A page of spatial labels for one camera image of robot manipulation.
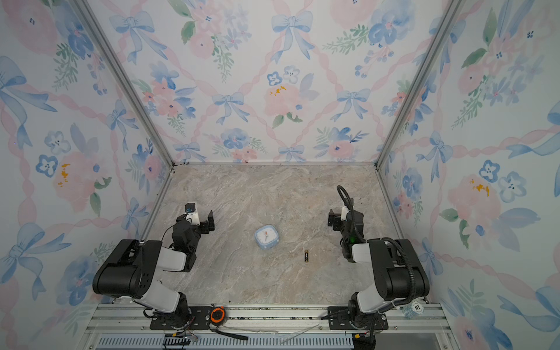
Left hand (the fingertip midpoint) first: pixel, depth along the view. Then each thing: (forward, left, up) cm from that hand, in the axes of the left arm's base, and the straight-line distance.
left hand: (202, 211), depth 92 cm
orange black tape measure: (-38, -13, -4) cm, 40 cm away
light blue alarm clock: (-9, -28, -5) cm, 30 cm away
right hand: (+2, -61, -1) cm, 61 cm away
